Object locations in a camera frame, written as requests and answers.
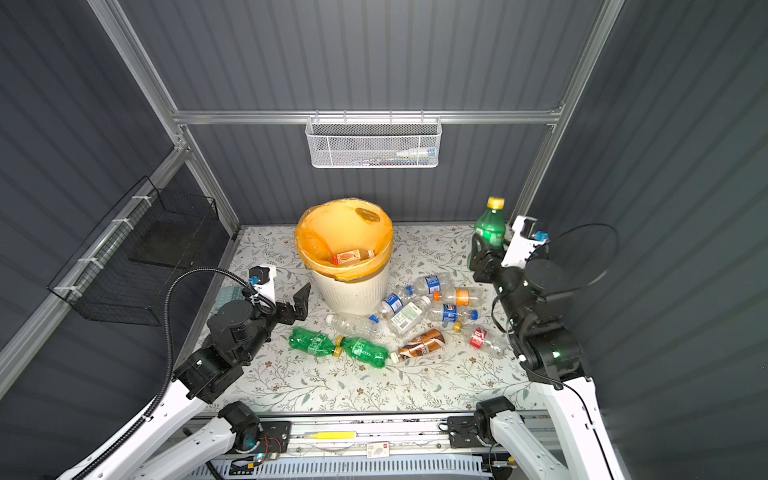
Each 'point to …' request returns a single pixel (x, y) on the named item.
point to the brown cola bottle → (424, 343)
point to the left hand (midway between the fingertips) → (290, 282)
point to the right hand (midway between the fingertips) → (490, 241)
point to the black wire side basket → (124, 269)
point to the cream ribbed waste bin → (364, 296)
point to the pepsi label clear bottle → (451, 313)
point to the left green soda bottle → (314, 343)
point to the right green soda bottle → (361, 350)
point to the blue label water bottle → (393, 303)
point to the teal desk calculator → (228, 294)
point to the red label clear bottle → (479, 340)
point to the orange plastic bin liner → (336, 226)
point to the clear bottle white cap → (354, 324)
